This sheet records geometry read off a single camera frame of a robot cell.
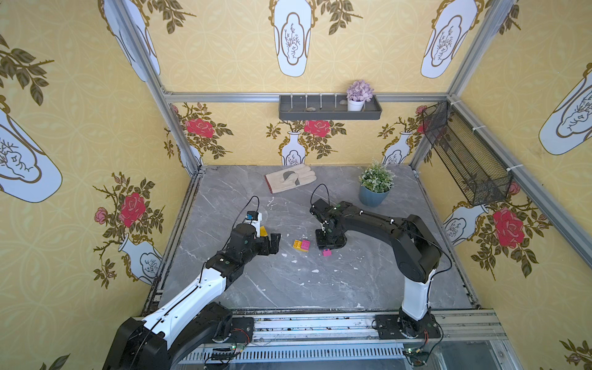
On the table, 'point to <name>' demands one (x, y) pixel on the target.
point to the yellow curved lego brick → (263, 231)
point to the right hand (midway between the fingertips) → (322, 250)
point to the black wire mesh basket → (482, 177)
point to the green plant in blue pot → (376, 181)
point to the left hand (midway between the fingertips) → (272, 235)
